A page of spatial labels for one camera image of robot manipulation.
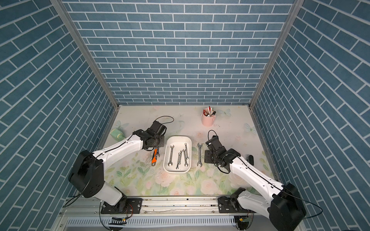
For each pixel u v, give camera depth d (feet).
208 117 3.25
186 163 2.91
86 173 1.42
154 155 2.98
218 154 2.02
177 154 3.06
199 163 2.92
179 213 2.41
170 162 2.92
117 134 3.08
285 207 1.28
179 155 3.00
